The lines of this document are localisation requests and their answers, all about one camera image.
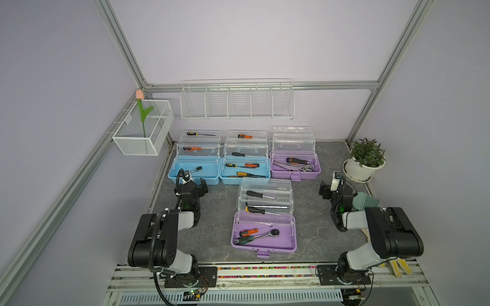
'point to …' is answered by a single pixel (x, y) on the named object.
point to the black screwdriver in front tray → (259, 195)
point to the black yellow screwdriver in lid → (190, 133)
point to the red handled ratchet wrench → (198, 168)
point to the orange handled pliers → (247, 232)
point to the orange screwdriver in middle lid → (243, 136)
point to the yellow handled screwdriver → (248, 174)
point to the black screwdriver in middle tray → (242, 154)
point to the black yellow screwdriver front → (251, 209)
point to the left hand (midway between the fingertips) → (192, 181)
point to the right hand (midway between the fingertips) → (332, 180)
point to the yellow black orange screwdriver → (247, 165)
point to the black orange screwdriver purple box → (297, 161)
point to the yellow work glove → (402, 262)
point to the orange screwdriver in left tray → (195, 148)
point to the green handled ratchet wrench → (273, 233)
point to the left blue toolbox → (198, 155)
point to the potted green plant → (366, 156)
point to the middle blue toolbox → (245, 157)
